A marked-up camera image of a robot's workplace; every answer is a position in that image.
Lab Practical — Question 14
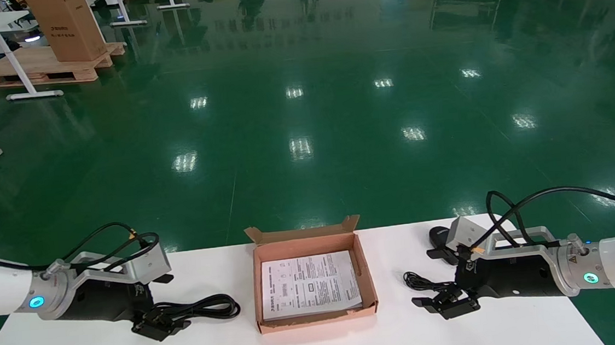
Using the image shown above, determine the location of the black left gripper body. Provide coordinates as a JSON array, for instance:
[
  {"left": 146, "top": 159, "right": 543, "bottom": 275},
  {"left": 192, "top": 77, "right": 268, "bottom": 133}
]
[{"left": 53, "top": 274, "right": 156, "bottom": 328}]

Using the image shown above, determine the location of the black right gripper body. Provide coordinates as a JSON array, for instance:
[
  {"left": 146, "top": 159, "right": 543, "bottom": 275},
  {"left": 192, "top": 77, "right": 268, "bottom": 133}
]
[{"left": 453, "top": 251, "right": 566, "bottom": 305}]

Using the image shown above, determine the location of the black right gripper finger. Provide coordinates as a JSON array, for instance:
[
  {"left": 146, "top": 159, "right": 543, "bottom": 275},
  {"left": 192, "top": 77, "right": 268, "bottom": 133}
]
[
  {"left": 426, "top": 245, "right": 461, "bottom": 268},
  {"left": 411, "top": 285, "right": 481, "bottom": 323}
]

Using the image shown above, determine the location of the black wired computer mouse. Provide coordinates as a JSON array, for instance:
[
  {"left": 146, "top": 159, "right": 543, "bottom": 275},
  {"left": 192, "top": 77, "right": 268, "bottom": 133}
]
[{"left": 399, "top": 225, "right": 463, "bottom": 303}]

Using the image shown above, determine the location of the black power cable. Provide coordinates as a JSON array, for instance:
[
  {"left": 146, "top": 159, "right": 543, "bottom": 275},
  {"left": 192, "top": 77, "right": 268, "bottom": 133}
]
[{"left": 141, "top": 293, "right": 242, "bottom": 329}]

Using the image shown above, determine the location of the brown cardboard storage box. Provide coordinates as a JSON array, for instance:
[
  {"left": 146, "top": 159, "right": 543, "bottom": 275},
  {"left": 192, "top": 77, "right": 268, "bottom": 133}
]
[{"left": 243, "top": 214, "right": 380, "bottom": 335}]

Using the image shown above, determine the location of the white printed instruction sheet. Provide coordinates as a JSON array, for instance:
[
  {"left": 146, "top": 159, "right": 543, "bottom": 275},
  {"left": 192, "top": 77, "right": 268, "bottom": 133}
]
[{"left": 258, "top": 250, "right": 363, "bottom": 321}]

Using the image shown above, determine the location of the wooden pallet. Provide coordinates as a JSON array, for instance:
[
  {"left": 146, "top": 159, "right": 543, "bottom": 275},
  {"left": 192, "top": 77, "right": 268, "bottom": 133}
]
[{"left": 0, "top": 40, "right": 129, "bottom": 90}]

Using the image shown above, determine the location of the tall brown cardboard carton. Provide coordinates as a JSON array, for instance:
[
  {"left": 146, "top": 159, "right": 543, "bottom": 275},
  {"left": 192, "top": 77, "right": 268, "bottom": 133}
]
[{"left": 25, "top": 0, "right": 109, "bottom": 67}]

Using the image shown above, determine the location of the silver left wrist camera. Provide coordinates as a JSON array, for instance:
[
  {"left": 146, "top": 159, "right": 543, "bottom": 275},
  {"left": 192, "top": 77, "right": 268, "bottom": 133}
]
[{"left": 69, "top": 241, "right": 173, "bottom": 294}]

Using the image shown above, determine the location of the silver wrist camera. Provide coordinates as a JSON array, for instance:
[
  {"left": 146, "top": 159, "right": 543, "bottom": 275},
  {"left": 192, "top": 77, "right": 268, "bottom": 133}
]
[
  {"left": 69, "top": 241, "right": 173, "bottom": 294},
  {"left": 443, "top": 208, "right": 560, "bottom": 273}
]

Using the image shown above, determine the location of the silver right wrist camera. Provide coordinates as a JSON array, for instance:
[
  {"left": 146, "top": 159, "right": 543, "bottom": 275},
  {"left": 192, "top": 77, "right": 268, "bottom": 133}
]
[{"left": 443, "top": 208, "right": 560, "bottom": 273}]

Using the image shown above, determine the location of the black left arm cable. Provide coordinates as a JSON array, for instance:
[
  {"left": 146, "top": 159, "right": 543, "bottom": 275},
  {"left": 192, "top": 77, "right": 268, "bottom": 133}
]
[{"left": 0, "top": 218, "right": 162, "bottom": 280}]

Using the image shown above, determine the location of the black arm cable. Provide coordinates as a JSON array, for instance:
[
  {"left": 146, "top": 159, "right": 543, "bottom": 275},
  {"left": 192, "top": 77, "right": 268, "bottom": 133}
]
[
  {"left": 0, "top": 218, "right": 162, "bottom": 280},
  {"left": 466, "top": 181, "right": 615, "bottom": 254}
]

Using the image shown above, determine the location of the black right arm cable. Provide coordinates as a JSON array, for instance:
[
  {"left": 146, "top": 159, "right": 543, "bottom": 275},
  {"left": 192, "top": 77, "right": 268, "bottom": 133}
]
[{"left": 466, "top": 181, "right": 615, "bottom": 254}]

